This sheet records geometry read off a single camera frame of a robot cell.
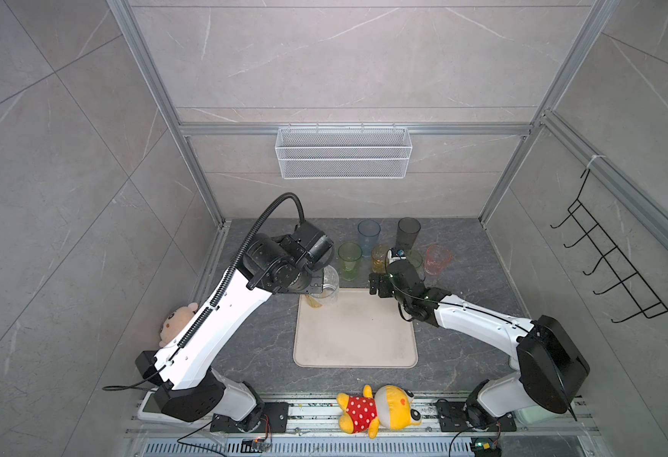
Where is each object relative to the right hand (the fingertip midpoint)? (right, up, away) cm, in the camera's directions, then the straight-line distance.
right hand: (385, 275), depth 88 cm
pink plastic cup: (+22, +4, +17) cm, 28 cm away
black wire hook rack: (+52, -2, -27) cm, 59 cm away
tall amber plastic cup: (-23, -9, +4) cm, 26 cm away
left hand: (-20, +2, -22) cm, 30 cm away
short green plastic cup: (+13, +4, +9) cm, 16 cm away
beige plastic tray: (-9, -18, 0) cm, 20 cm away
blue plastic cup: (-4, +14, +11) cm, 19 cm away
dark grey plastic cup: (+10, +15, +14) cm, 23 cm away
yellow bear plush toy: (-2, -30, -19) cm, 36 cm away
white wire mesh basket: (-13, +43, +13) cm, 46 cm away
